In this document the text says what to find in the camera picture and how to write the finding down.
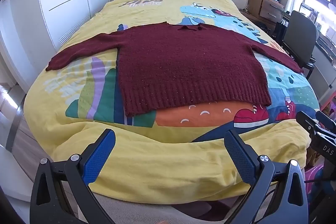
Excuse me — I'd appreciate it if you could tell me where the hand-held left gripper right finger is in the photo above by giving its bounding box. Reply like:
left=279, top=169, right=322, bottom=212
left=224, top=130, right=309, bottom=224

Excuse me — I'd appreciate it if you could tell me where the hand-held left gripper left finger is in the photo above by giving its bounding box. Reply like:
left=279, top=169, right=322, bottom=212
left=30, top=129, right=116, bottom=224

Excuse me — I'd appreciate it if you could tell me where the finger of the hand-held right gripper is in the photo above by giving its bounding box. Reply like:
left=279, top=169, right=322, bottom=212
left=296, top=110, right=320, bottom=135
left=315, top=110, right=336, bottom=133

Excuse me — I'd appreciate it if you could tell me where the maroon knit sweater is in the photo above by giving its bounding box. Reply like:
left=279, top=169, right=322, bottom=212
left=45, top=21, right=304, bottom=117

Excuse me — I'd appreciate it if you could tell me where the pink plastic object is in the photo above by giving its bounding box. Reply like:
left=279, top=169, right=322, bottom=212
left=305, top=163, right=326, bottom=199

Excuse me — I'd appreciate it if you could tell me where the yellow printed dinosaur duvet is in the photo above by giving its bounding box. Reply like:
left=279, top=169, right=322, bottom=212
left=23, top=0, right=320, bottom=205

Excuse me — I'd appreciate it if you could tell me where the grey office chair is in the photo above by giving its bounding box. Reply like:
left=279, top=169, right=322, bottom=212
left=283, top=10, right=320, bottom=75

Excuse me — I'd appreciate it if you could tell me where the wooden drawer cabinet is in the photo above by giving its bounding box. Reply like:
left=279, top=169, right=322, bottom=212
left=247, top=0, right=284, bottom=24

